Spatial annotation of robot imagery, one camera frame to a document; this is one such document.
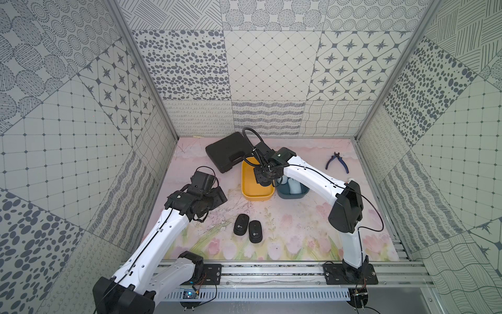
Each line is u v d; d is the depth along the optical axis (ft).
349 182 1.70
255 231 2.75
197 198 1.73
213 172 2.13
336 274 2.43
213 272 2.43
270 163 1.98
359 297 2.39
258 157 2.17
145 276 1.31
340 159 3.63
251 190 3.15
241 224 2.77
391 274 2.51
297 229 2.83
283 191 3.11
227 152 3.61
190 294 2.35
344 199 1.60
